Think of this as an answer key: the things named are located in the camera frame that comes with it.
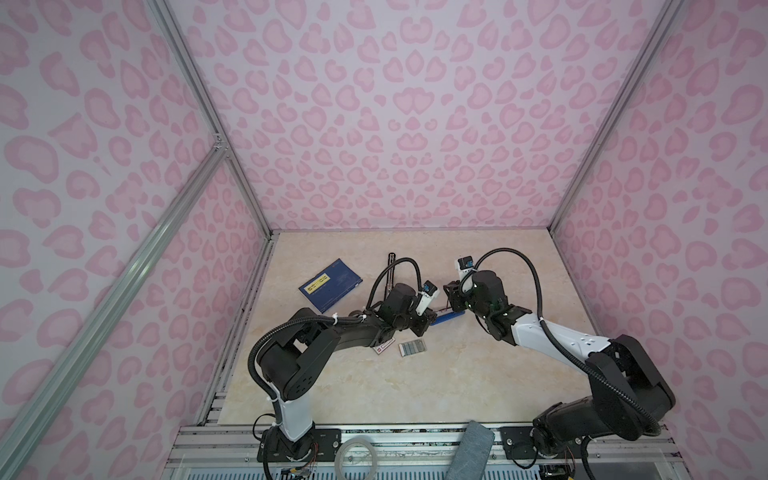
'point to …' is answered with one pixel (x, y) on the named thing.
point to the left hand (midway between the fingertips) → (437, 309)
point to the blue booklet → (332, 286)
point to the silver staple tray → (413, 347)
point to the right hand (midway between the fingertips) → (449, 283)
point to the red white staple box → (382, 345)
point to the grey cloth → (472, 453)
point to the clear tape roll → (358, 440)
